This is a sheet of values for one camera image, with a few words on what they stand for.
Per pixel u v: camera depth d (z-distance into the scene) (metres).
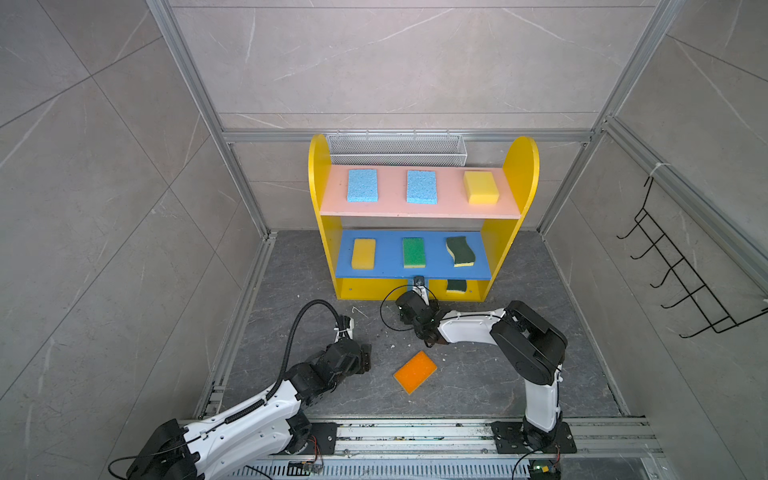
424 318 0.74
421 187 0.73
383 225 1.23
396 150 0.98
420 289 0.84
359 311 0.98
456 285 1.00
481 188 0.71
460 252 0.93
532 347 0.50
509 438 0.74
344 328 0.71
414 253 0.93
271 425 0.59
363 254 0.92
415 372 0.83
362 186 0.73
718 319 0.59
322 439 0.73
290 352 0.58
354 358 0.63
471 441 0.75
